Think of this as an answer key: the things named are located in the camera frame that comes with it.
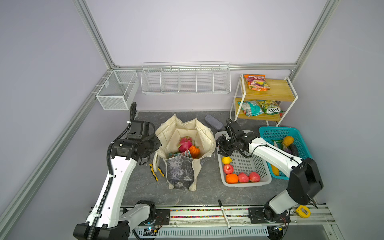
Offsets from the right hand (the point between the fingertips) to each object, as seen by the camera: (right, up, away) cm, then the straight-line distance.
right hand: (213, 148), depth 83 cm
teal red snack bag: (-15, -2, -5) cm, 15 cm away
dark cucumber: (+51, -2, +8) cm, 52 cm away
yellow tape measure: (+44, -30, -10) cm, 54 cm away
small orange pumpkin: (-11, -2, +4) cm, 12 cm away
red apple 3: (+22, -15, -3) cm, 27 cm away
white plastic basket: (+19, -11, +8) cm, 23 cm away
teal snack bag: (+27, +25, +13) cm, 38 cm away
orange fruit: (+10, -16, -3) cm, 19 cm away
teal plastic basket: (+52, +7, +27) cm, 59 cm away
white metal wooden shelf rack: (+41, +33, +4) cm, 53 cm away
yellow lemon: (+9, -8, +5) cm, 12 cm away
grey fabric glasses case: (+3, +16, +27) cm, 32 cm away
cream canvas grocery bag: (-24, +9, -2) cm, 26 cm away
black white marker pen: (+5, -32, -9) cm, 33 cm away
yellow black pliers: (-35, -15, +4) cm, 38 cm away
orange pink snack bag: (+26, +38, +3) cm, 46 cm away
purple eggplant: (+47, -2, +8) cm, 47 cm away
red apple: (+9, -12, +1) cm, 15 cm away
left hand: (-28, +3, -12) cm, 30 cm away
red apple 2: (+16, -15, -3) cm, 22 cm away
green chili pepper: (+46, +2, +17) cm, 49 cm away
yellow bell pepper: (+50, +3, +13) cm, 52 cm away
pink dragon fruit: (-16, +2, +9) cm, 19 cm away
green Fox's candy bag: (+39, +25, +14) cm, 49 cm away
